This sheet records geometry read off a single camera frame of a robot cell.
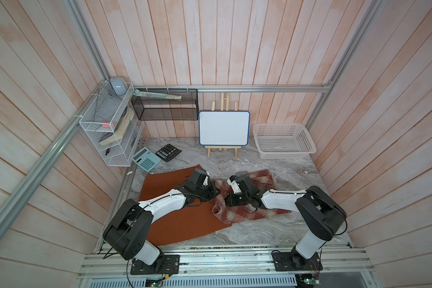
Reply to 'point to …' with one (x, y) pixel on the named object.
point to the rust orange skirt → (195, 219)
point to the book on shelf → (113, 137)
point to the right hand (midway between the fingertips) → (223, 199)
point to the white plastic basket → (284, 140)
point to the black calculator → (168, 152)
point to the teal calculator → (146, 159)
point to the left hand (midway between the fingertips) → (220, 194)
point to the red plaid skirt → (238, 214)
